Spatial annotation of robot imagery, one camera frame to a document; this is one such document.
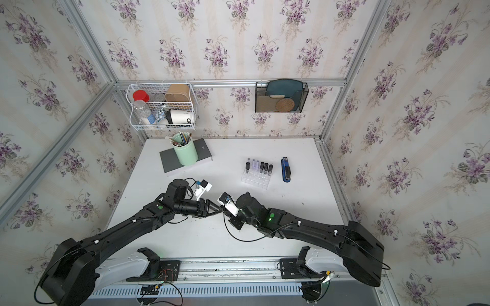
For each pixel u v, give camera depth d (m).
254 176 0.98
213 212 0.73
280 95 0.93
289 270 0.73
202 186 0.73
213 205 0.72
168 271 0.72
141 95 0.93
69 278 0.39
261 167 0.98
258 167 0.98
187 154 0.97
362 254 0.41
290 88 0.93
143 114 0.90
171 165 1.02
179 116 0.93
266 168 0.98
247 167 0.99
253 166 0.98
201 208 0.68
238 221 0.68
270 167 0.95
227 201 0.65
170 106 0.93
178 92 0.88
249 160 0.98
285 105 0.98
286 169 1.00
